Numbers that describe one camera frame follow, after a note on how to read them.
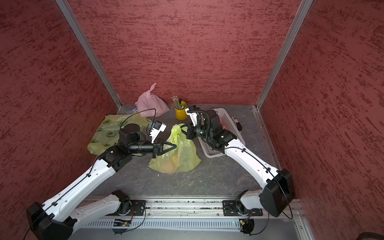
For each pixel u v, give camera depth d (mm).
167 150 628
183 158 678
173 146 637
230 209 737
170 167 673
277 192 393
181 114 1063
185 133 683
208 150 560
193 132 636
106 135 974
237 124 1039
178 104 1043
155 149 569
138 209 741
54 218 381
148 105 1057
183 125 676
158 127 589
